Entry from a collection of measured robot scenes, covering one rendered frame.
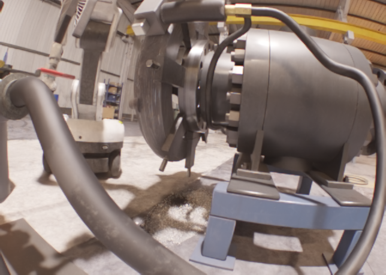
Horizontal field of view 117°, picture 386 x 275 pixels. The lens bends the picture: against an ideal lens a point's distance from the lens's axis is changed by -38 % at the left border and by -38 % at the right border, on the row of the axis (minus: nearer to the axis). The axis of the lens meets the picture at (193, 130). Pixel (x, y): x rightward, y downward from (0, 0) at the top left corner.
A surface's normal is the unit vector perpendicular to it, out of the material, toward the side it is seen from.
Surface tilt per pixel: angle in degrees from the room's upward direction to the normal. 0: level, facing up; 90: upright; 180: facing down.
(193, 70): 87
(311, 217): 90
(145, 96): 107
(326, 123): 115
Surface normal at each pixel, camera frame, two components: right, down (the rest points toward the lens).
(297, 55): -0.24, -0.29
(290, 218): -0.29, 0.01
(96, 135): 0.68, 0.11
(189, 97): -0.32, 0.40
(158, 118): 0.25, 0.48
